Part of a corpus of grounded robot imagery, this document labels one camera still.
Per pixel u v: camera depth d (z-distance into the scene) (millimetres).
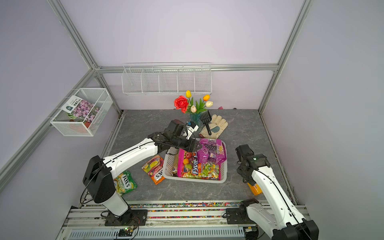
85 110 746
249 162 534
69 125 741
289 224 386
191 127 721
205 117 1157
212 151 825
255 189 772
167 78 1013
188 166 830
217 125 1091
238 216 733
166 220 740
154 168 875
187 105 742
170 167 858
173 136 630
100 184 433
